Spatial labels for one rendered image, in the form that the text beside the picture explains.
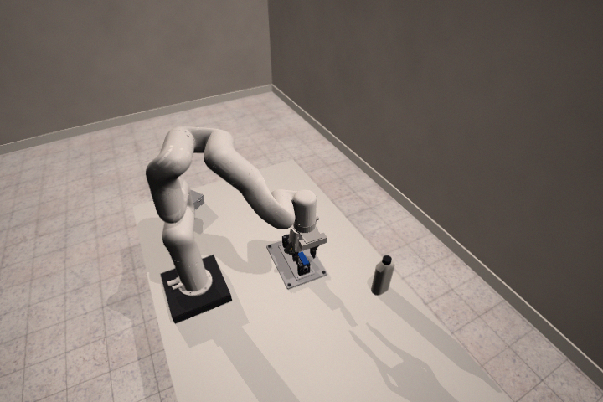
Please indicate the grey bottle with black cap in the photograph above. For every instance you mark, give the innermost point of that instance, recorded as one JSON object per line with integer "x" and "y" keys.
{"x": 382, "y": 275}

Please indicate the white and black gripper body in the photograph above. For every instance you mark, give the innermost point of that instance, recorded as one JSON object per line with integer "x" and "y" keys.
{"x": 294, "y": 237}

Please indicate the dark grey hinged case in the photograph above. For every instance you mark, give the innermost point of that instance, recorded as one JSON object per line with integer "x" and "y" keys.
{"x": 198, "y": 199}

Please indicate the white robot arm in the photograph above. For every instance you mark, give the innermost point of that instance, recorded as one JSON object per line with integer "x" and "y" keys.
{"x": 221, "y": 157}

